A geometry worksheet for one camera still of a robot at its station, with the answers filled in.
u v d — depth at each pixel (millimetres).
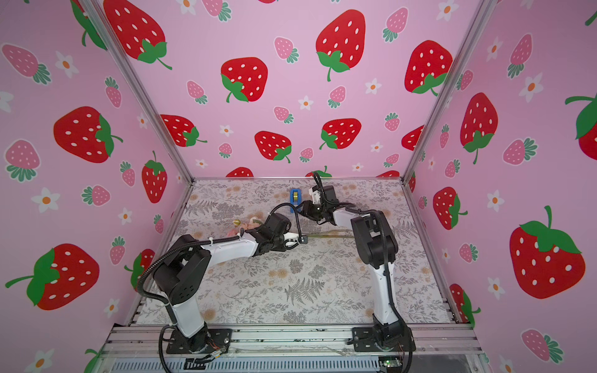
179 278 477
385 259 556
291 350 731
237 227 939
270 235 731
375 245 581
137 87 848
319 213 912
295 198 1074
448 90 863
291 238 822
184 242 517
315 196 978
